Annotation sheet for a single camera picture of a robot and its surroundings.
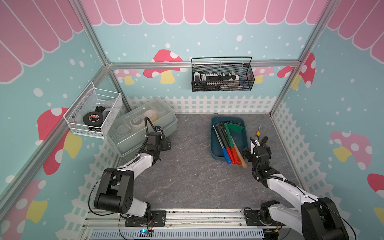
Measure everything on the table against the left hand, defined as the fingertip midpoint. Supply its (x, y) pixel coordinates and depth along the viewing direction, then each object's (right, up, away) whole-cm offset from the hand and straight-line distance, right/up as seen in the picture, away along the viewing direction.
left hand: (161, 142), depth 94 cm
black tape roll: (-27, +13, -22) cm, 37 cm away
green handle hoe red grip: (+51, +9, +12) cm, 53 cm away
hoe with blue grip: (+40, -10, -9) cm, 43 cm away
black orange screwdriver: (+70, +1, +9) cm, 71 cm away
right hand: (+57, -2, -6) cm, 58 cm away
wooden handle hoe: (+48, -9, -8) cm, 50 cm away
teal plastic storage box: (+53, +2, +9) cm, 54 cm away
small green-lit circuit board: (-3, -43, -21) cm, 48 cm away
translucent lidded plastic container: (-19, +8, -6) cm, 22 cm away
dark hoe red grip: (+46, -7, -8) cm, 47 cm away
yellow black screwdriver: (+67, +5, +13) cm, 68 cm away
